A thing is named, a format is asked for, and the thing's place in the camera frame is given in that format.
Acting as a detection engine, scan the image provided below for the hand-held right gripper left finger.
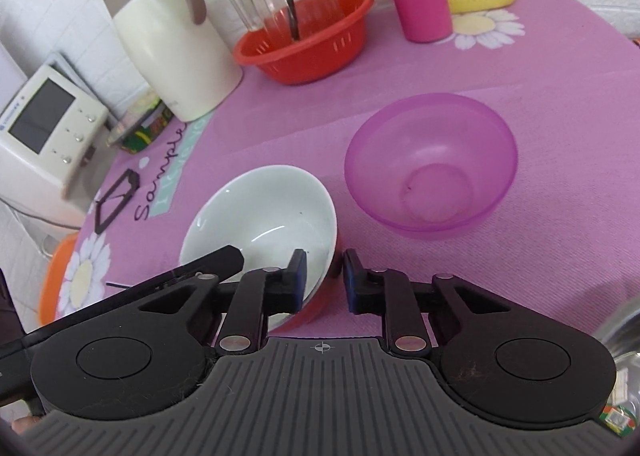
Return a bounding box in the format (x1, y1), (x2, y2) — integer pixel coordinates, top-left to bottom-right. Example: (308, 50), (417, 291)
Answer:
(112, 248), (308, 356)

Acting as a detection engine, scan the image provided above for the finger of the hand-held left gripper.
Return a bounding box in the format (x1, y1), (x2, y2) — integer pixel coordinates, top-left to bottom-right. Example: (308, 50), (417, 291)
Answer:
(0, 245), (246, 369)

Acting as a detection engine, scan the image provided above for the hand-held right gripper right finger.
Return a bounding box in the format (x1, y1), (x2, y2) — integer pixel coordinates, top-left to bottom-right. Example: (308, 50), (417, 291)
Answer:
(342, 248), (547, 357)

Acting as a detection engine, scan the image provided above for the red bowl with white inside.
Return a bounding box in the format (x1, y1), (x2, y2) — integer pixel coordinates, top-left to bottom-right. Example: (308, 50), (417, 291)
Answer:
(179, 165), (343, 331)

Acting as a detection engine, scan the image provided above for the purple plastic bowl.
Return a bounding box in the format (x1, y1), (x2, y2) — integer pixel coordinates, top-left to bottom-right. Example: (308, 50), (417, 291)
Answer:
(344, 92), (518, 239)

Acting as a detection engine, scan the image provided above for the purple floral tablecloth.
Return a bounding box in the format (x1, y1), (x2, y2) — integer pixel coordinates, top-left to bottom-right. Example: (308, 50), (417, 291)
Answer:
(55, 0), (640, 341)

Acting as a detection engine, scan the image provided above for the green instant noodle cup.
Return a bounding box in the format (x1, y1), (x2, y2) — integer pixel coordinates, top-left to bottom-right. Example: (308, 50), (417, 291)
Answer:
(107, 90), (173, 155)

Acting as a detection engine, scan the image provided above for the orange stool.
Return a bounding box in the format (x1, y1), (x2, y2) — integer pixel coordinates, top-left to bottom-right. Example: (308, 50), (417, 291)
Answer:
(39, 233), (81, 327)

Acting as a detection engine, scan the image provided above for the white appliance with screen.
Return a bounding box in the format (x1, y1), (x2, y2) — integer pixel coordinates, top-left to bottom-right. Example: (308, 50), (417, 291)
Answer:
(0, 52), (110, 227)

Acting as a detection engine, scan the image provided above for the red plastic basket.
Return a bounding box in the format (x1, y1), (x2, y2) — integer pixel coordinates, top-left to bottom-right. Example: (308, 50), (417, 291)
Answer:
(234, 0), (375, 85)

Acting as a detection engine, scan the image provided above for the cream thermos jug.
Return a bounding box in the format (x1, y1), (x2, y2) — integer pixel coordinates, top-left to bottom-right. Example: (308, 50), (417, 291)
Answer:
(101, 0), (245, 123)

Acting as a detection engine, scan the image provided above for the stainless steel bowl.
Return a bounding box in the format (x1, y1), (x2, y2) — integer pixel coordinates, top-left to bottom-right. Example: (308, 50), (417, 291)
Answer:
(592, 296), (640, 417)

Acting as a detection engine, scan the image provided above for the green red packet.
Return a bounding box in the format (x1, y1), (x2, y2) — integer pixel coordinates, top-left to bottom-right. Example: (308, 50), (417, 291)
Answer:
(597, 403), (638, 437)

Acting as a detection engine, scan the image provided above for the black wire frame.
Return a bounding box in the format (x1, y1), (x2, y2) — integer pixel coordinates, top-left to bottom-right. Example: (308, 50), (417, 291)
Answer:
(94, 169), (140, 233)

